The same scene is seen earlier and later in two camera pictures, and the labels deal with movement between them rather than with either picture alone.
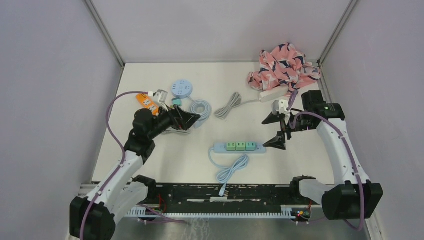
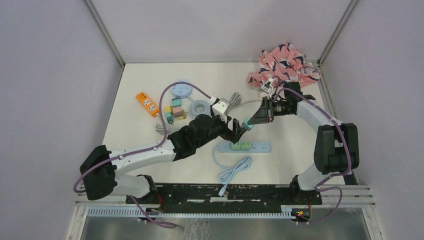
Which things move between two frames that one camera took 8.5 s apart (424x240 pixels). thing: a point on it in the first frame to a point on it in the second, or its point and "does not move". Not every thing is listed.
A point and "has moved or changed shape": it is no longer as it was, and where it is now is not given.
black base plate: [229, 195] does not move
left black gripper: [188, 119] to [237, 130]
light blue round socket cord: [182, 88] does not move
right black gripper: [278, 141] to [265, 114]
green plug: [231, 146] has moved or changed shape
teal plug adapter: [176, 101] does not move
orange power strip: [147, 103] does not move
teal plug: [250, 146] to [247, 127]
